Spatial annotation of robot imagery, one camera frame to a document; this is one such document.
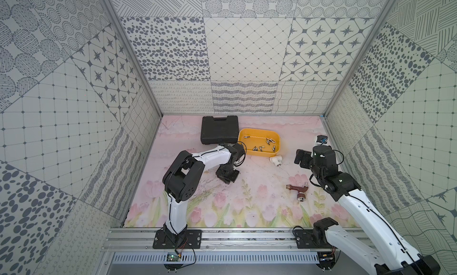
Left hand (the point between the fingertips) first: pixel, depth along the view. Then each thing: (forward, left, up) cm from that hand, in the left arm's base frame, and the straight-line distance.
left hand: (230, 179), depth 90 cm
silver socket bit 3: (+21, -25, -1) cm, 32 cm away
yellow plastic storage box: (+25, -17, -1) cm, 31 cm away
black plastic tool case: (+30, +8, +4) cm, 31 cm away
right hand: (+4, -35, +18) cm, 40 cm away
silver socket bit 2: (+20, -14, -1) cm, 25 cm away
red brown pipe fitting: (-8, -35, +1) cm, 36 cm away
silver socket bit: (+26, -23, 0) cm, 35 cm away
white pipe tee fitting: (+11, -25, +2) cm, 28 cm away
